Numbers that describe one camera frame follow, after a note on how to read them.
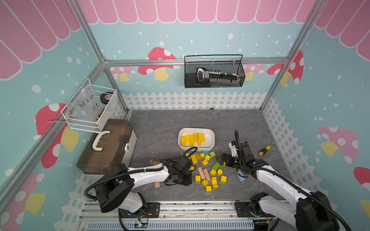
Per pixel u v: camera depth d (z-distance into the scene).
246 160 0.65
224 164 0.77
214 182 0.83
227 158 0.75
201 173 0.86
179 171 0.67
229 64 0.92
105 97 0.81
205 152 0.93
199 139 1.00
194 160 0.92
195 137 1.00
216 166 0.86
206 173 0.86
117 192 0.42
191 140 1.00
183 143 0.99
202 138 1.02
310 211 0.40
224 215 0.73
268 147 0.97
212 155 0.92
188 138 1.02
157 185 0.81
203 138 1.02
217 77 0.88
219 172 0.85
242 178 0.84
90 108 0.71
